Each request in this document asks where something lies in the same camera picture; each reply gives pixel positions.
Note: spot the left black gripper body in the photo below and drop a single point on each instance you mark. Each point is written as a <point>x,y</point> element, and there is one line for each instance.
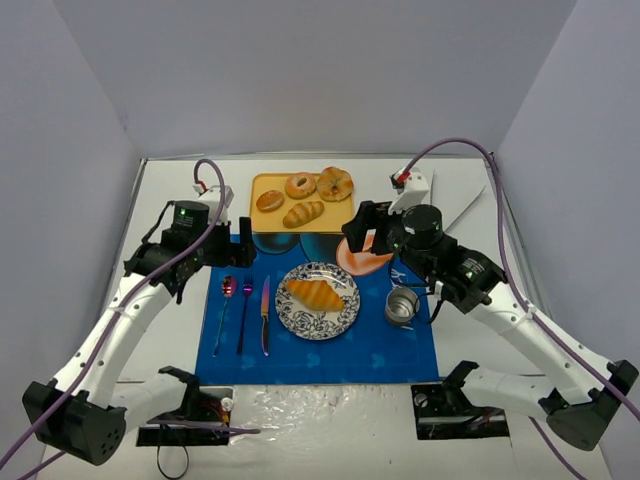
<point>237,248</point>

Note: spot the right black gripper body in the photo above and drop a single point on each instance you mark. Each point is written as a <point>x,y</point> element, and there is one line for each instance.
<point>378,230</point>

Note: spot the large striped croissant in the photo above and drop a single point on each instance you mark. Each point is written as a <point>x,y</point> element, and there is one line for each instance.
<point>316,295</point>

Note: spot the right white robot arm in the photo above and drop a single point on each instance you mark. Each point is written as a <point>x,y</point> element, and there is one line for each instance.
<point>468,283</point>

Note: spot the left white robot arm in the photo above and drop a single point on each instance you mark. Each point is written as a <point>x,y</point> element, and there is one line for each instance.
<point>78,411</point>

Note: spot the twisted brown bread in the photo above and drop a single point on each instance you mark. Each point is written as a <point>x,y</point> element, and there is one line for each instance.
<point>334,184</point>

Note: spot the iridescent fork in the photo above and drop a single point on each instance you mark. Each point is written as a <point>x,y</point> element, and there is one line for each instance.
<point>247,290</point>

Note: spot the yellow tray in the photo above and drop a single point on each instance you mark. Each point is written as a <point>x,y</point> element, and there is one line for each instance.
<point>330,221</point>

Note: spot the iridescent spoon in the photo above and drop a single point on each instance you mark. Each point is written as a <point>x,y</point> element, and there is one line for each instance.
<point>228,288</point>

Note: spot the iridescent knife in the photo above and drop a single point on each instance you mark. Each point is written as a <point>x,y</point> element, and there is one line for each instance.
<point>264,311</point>

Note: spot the small striped croissant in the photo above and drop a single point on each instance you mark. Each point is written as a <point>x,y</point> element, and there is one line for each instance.
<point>302,213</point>

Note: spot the glazed round bun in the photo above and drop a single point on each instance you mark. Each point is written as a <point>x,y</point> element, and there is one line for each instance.
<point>270,200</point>

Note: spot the metal cup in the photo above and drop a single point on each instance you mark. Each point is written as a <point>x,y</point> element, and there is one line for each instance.
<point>401,306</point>

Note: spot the blue printed placemat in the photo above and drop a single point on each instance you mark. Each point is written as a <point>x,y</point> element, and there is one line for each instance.
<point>370,351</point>

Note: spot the blue floral plate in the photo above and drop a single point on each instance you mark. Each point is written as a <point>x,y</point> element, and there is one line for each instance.
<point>315,325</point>

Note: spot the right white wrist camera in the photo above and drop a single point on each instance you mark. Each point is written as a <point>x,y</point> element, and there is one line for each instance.
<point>411,188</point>

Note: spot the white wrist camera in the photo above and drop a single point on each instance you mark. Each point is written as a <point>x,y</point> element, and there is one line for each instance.
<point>214,196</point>
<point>411,188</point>

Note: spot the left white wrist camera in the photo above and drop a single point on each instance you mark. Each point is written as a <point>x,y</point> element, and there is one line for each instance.
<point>214,196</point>

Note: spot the ring bagel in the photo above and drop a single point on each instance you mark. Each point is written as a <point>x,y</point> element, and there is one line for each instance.
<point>300,185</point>

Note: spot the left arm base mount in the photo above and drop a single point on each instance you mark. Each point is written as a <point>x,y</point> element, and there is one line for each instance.
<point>213,406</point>

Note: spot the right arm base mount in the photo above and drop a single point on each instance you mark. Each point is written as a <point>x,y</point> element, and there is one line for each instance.
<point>436,418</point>

